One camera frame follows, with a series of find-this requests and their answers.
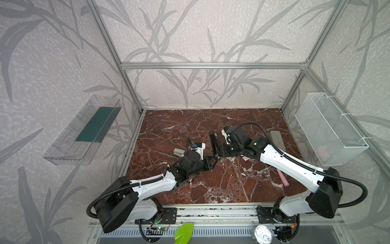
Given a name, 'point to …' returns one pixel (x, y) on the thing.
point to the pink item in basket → (322, 153)
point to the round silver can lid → (262, 235)
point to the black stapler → (216, 144)
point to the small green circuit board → (160, 229)
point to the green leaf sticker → (183, 233)
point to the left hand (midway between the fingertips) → (219, 156)
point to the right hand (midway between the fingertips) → (218, 146)
